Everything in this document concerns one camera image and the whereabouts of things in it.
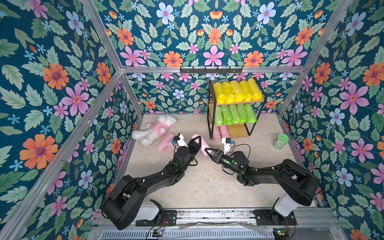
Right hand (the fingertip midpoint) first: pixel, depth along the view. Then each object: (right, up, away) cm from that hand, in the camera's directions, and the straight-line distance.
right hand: (206, 150), depth 77 cm
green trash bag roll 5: (+28, +20, +14) cm, 37 cm away
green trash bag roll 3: (+18, +18, +11) cm, 28 cm away
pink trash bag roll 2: (+14, +9, +26) cm, 31 cm away
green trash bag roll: (+8, +17, +11) cm, 22 cm away
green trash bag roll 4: (+23, +21, +16) cm, 35 cm away
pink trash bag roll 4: (-27, +2, +20) cm, 33 cm away
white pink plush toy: (-37, +7, +18) cm, 42 cm away
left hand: (-2, +7, +3) cm, 8 cm away
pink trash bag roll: (+8, +7, +24) cm, 26 cm away
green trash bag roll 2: (+13, +18, +11) cm, 25 cm away
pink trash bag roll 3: (-1, +3, +1) cm, 3 cm away
